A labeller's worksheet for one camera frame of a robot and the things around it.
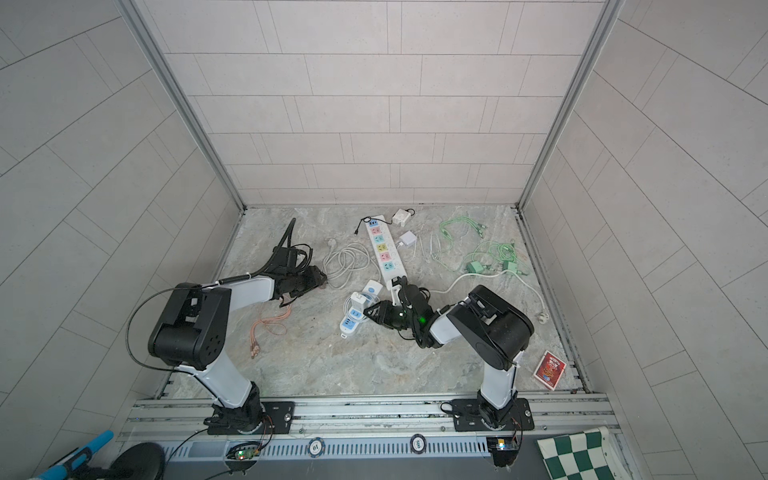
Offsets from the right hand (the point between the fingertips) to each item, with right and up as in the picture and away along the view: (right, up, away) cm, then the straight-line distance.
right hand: (366, 317), depth 86 cm
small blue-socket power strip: (-5, -1, -1) cm, 5 cm away
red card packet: (+49, -11, -9) cm, 51 cm away
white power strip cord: (-11, +14, +13) cm, 22 cm away
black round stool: (-47, -25, -22) cm, 57 cm away
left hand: (-13, +11, +11) cm, 20 cm away
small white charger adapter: (+13, +23, +19) cm, 32 cm away
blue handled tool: (-46, -14, -38) cm, 61 cm away
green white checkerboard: (+51, -25, -20) cm, 60 cm away
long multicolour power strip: (+5, +19, +16) cm, 25 cm away
